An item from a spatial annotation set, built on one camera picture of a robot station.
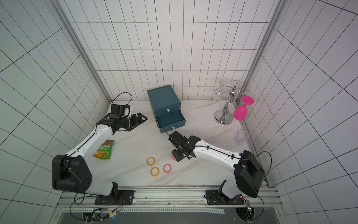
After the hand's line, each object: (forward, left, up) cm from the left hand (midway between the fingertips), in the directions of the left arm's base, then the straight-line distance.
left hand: (142, 123), depth 85 cm
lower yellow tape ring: (-24, -7, -15) cm, 29 cm away
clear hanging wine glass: (+26, -52, -1) cm, 58 cm away
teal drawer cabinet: (+12, -15, +4) cm, 19 cm away
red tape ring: (-24, -16, -16) cm, 33 cm away
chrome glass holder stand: (+17, -59, -14) cm, 63 cm away
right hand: (-17, -21, -9) cm, 28 cm away
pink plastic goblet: (+7, -63, +3) cm, 63 cm away
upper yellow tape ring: (-18, -8, -15) cm, 25 cm away
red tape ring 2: (-19, -20, -6) cm, 29 cm away
